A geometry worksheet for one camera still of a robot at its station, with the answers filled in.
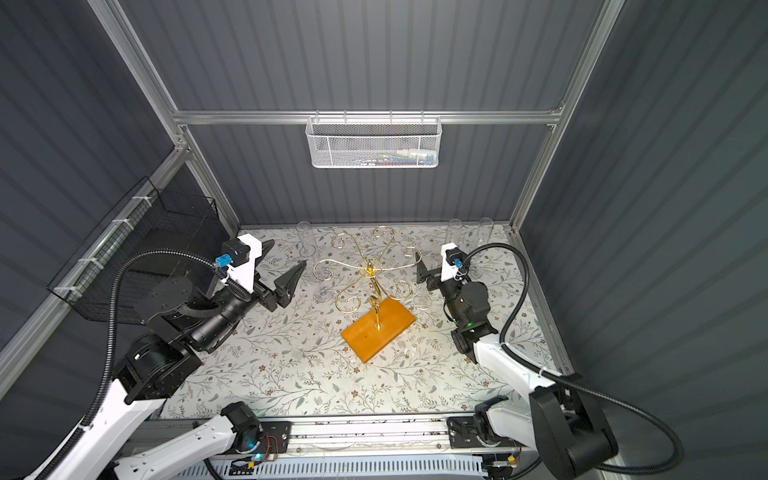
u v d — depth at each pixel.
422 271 0.70
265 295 0.47
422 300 0.99
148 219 0.78
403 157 0.91
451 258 0.63
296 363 0.86
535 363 0.48
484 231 0.91
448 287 0.70
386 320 0.91
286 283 0.49
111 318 0.40
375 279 0.70
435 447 0.73
